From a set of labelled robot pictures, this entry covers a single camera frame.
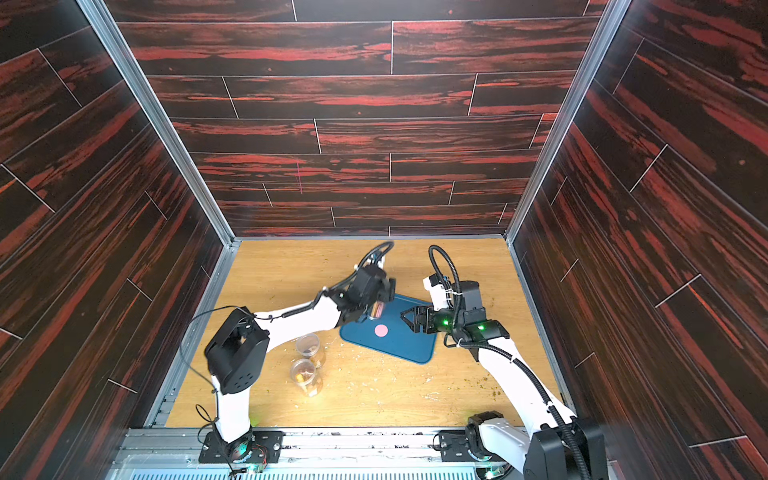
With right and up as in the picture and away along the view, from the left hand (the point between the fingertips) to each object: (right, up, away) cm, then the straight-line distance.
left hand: (388, 280), depth 91 cm
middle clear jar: (-23, -19, -5) cm, 30 cm away
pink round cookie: (-2, -16, +3) cm, 17 cm away
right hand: (+8, -8, -8) cm, 14 cm away
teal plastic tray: (+2, -18, +3) cm, 18 cm away
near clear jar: (-22, -25, -12) cm, 35 cm away
